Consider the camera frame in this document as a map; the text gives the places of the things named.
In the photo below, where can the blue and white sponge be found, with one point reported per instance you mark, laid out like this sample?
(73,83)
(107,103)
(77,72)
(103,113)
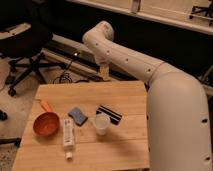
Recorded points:
(78,116)

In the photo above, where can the orange scoop bowl with handle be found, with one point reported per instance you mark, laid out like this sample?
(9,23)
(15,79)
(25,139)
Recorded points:
(47,123)

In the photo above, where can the white tube with cap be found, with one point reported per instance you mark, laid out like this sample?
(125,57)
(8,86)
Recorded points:
(68,138)

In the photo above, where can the black and white striped block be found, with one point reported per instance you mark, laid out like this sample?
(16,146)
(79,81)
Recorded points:
(115,118)

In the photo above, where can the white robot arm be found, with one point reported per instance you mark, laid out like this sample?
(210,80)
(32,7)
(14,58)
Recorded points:
(178,121)

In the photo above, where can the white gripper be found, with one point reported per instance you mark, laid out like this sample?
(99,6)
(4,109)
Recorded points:
(104,68)

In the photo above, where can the black office chair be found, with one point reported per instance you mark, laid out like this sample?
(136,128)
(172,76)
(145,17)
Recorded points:
(22,37)

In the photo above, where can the office chair base top right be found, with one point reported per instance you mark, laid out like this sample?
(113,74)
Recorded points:
(207,11)

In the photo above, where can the translucent white cup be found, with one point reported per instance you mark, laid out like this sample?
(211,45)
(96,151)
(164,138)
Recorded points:
(101,123)

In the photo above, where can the wooden table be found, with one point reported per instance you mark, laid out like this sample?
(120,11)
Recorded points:
(123,147)

